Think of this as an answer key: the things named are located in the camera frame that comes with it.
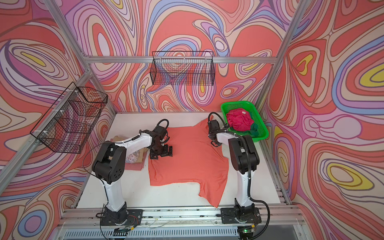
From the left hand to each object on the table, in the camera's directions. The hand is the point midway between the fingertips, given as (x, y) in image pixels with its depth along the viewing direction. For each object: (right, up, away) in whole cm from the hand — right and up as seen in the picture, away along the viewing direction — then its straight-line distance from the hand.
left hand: (169, 155), depth 95 cm
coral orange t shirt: (+17, -3, -1) cm, 17 cm away
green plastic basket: (+63, +15, +6) cm, 65 cm away
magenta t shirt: (+49, +23, +11) cm, 56 cm away
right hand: (+33, +9, +10) cm, 36 cm away
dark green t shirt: (+57, +15, +7) cm, 60 cm away
